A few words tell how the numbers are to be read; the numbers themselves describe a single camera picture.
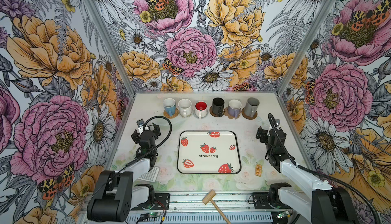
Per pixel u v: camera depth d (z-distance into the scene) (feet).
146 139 2.17
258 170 2.73
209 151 2.99
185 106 3.38
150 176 2.66
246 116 3.46
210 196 2.45
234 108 3.56
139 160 1.94
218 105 3.35
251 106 3.26
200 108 3.53
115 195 1.40
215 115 3.52
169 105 3.41
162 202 2.40
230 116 3.51
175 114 3.54
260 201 2.43
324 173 2.71
